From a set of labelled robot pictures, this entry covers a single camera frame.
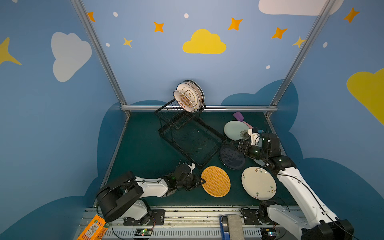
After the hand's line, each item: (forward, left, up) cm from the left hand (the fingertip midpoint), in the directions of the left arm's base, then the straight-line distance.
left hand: (208, 184), depth 79 cm
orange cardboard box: (-21, +52, -2) cm, 57 cm away
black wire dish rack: (+37, +9, -7) cm, 39 cm away
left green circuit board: (-21, +32, -7) cm, 39 cm away
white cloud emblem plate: (+45, +10, +26) cm, 53 cm away
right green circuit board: (-21, -29, -7) cm, 36 cm away
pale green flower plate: (+47, -23, -10) cm, 53 cm away
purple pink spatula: (+56, -29, -5) cm, 63 cm away
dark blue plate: (+19, -16, -5) cm, 26 cm away
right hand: (+16, -15, +16) cm, 27 cm away
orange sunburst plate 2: (+38, +13, +29) cm, 49 cm away
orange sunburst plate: (+44, +15, +20) cm, 50 cm away
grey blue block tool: (-19, -10, -3) cm, 22 cm away
